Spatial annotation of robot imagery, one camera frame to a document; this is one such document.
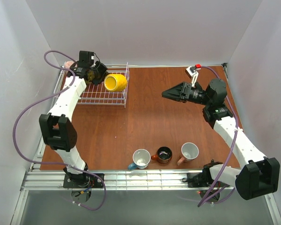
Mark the yellow enamel mug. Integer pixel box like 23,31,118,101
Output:
104,74,127,92

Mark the pink faceted mug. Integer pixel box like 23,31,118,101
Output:
64,61,74,69

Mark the beige speckled round mug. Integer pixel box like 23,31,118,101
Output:
84,71,96,84

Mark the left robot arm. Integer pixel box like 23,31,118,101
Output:
39,51,108,187

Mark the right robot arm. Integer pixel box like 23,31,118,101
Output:
162,78,280,200

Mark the dark brown glazed mug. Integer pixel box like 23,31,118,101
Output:
151,146,173,164

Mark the white wire dish rack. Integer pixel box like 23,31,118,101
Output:
53,61,130,109

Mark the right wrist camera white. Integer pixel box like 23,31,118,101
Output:
185,66,199,88

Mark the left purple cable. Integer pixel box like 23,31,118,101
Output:
12,50,107,211

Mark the white mug pink handle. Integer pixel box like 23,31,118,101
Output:
177,142,199,165

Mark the white mug blue handle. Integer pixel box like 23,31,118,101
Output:
128,149,151,170

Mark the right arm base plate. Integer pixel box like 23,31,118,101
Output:
182,172,231,188

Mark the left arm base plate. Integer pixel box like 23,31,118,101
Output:
63,173,103,188

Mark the aluminium frame rail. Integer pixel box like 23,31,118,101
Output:
21,169,201,191

